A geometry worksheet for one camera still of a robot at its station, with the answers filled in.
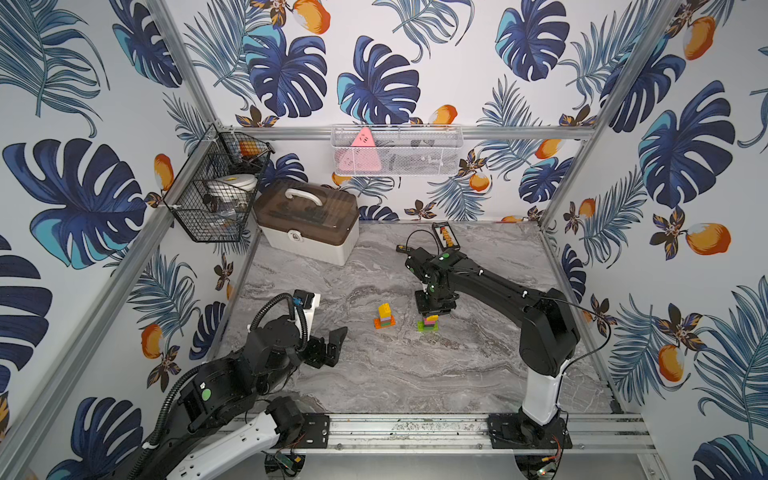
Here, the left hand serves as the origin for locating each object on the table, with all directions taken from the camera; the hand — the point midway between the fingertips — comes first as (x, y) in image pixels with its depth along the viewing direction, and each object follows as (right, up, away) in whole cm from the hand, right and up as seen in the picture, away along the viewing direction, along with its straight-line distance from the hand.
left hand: (330, 321), depth 64 cm
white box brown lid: (-11, +25, +32) cm, 42 cm away
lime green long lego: (+23, -9, +29) cm, 38 cm away
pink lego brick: (+24, -6, +24) cm, 34 cm away
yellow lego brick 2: (+25, -3, +20) cm, 32 cm away
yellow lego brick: (+12, -2, +22) cm, 25 cm away
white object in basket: (-29, +33, +16) cm, 46 cm away
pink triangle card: (+5, +44, +27) cm, 52 cm away
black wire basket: (-35, +29, +18) cm, 49 cm away
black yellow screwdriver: (+18, +16, +46) cm, 52 cm away
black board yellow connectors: (+35, +21, +51) cm, 65 cm away
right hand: (+24, -3, +23) cm, 34 cm away
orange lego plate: (+10, -7, +28) cm, 30 cm away
